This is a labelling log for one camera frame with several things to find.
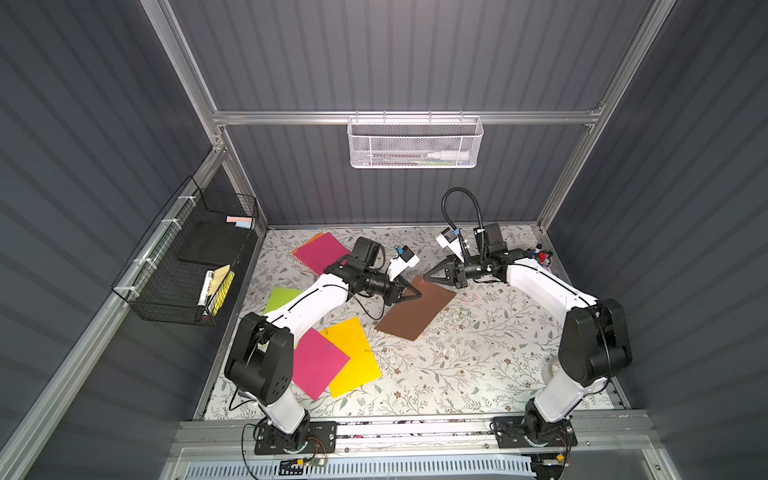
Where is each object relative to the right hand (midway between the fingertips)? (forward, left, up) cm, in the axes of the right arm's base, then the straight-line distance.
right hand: (432, 279), depth 77 cm
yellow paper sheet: (-6, +24, -23) cm, 34 cm away
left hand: (-3, +4, -3) cm, 6 cm away
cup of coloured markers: (+15, -37, -9) cm, 41 cm away
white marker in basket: (+39, -7, +12) cm, 41 cm away
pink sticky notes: (+17, +56, +6) cm, 59 cm away
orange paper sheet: (+36, +42, -23) cm, 61 cm away
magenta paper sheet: (+31, +39, -26) cm, 56 cm away
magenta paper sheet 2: (-14, +33, -23) cm, 43 cm away
